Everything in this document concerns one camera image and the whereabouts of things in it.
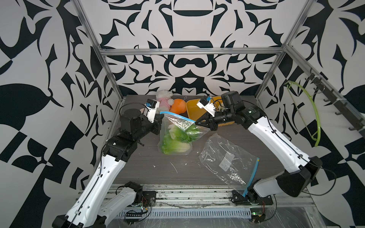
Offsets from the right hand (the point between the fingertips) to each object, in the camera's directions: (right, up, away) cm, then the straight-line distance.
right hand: (197, 119), depth 68 cm
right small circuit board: (+29, -47, +2) cm, 55 cm away
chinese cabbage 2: (-5, -8, 0) cm, 10 cm away
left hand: (-18, +4, -1) cm, 18 cm away
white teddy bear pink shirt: (-21, +14, +39) cm, 47 cm away
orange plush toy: (-10, +7, +36) cm, 38 cm away
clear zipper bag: (-8, -2, -1) cm, 8 cm away
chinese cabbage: (-14, -15, +10) cm, 23 cm away
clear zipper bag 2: (+20, -26, +17) cm, 37 cm away
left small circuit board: (-33, -50, +4) cm, 60 cm away
